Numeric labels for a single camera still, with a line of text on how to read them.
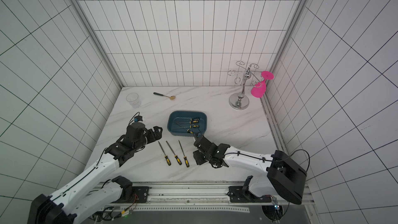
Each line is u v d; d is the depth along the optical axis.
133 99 1.07
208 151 0.62
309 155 0.47
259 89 1.02
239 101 1.10
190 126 0.97
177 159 0.83
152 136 0.72
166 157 0.85
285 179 0.41
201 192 0.75
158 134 0.74
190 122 0.98
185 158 0.84
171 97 1.14
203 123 0.98
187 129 0.95
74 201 0.42
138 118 0.73
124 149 0.57
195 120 1.00
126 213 0.67
